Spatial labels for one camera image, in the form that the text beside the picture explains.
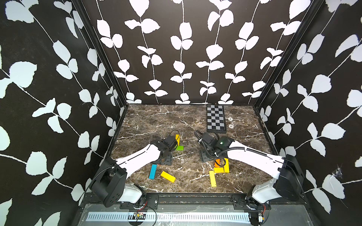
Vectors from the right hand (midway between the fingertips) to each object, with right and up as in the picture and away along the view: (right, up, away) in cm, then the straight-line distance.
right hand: (203, 154), depth 81 cm
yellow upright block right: (+15, -8, +5) cm, 18 cm away
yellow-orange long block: (-20, -14, +1) cm, 25 cm away
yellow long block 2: (+6, -15, +1) cm, 16 cm away
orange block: (+6, 0, -13) cm, 14 cm away
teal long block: (-30, -11, +3) cm, 33 cm away
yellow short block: (+10, -10, +4) cm, 15 cm away
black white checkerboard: (+13, +20, +27) cm, 36 cm away
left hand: (-24, -4, +4) cm, 24 cm away
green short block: (-14, +1, +14) cm, 20 cm away
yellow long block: (-16, +6, +17) cm, 24 cm away
